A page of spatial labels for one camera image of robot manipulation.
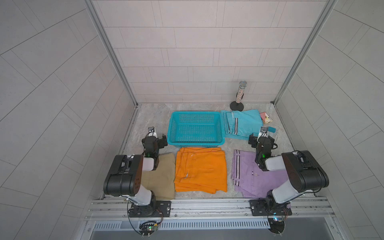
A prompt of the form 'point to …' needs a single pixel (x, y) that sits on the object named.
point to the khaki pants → (161, 180)
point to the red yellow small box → (265, 118)
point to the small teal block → (272, 129)
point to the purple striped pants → (251, 180)
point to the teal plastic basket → (196, 128)
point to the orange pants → (200, 170)
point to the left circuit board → (147, 227)
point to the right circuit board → (277, 225)
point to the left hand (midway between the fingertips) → (158, 133)
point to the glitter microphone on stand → (237, 105)
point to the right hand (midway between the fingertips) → (259, 132)
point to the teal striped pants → (241, 124)
